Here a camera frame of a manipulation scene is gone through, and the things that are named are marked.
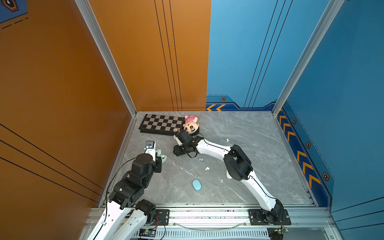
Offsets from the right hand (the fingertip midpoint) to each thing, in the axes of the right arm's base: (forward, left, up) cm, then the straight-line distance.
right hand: (175, 151), depth 97 cm
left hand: (-13, +5, +21) cm, 26 cm away
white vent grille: (-43, -23, -2) cm, 49 cm away
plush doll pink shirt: (+14, -11, +9) cm, 20 cm away
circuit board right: (-42, -54, -2) cm, 68 cm away
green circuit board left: (-43, +10, -4) cm, 44 cm away
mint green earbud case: (-15, +1, +20) cm, 25 cm away
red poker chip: (+16, +1, +3) cm, 16 cm away
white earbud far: (+9, -36, 0) cm, 37 cm away
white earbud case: (-25, -29, +22) cm, 44 cm away
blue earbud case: (-21, -14, 0) cm, 26 cm away
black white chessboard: (+21, +11, +3) cm, 24 cm away
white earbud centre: (-12, -21, 0) cm, 24 cm away
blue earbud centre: (-5, -17, -1) cm, 18 cm away
